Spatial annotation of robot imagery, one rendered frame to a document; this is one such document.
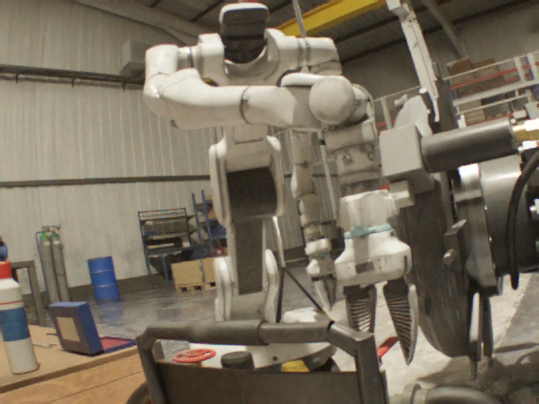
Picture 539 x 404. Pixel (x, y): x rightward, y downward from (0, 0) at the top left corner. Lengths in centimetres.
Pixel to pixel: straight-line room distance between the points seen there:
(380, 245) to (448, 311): 43
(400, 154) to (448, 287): 30
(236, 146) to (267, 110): 62
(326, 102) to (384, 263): 22
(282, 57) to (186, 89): 44
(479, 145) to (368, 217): 34
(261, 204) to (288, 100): 71
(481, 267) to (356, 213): 57
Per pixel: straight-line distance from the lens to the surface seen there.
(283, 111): 63
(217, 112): 70
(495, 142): 82
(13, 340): 89
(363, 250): 57
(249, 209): 131
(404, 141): 85
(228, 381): 59
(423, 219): 90
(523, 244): 111
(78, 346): 99
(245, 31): 120
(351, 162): 58
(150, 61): 105
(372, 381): 45
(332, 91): 58
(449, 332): 101
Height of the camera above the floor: 66
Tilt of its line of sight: 4 degrees up
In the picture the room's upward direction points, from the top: 10 degrees counter-clockwise
